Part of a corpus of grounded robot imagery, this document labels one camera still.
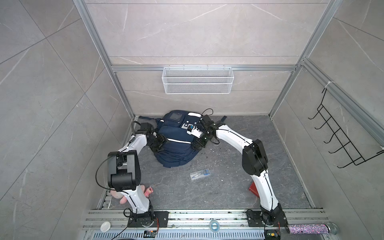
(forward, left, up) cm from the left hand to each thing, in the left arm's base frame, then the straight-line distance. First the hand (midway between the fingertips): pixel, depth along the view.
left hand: (167, 141), depth 94 cm
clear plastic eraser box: (-19, -20, -7) cm, 29 cm away
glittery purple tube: (-49, -69, -4) cm, 85 cm away
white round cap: (-44, +28, -8) cm, 53 cm away
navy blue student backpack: (+11, -7, 0) cm, 13 cm away
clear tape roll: (-46, -26, -9) cm, 53 cm away
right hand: (0, -19, -2) cm, 19 cm away
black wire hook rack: (-29, -81, +26) cm, 90 cm away
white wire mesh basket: (+35, -21, +21) cm, 46 cm away
